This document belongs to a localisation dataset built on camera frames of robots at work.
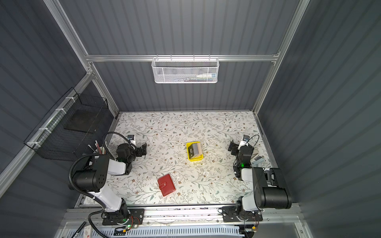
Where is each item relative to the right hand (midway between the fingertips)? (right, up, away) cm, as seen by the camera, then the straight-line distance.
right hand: (243, 142), depth 90 cm
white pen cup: (-85, -4, -4) cm, 85 cm away
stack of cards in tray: (-30, -6, +3) cm, 30 cm away
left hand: (-66, -2, +6) cm, 66 cm away
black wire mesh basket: (-91, +13, -15) cm, 93 cm away
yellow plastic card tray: (-34, -2, +8) cm, 35 cm away
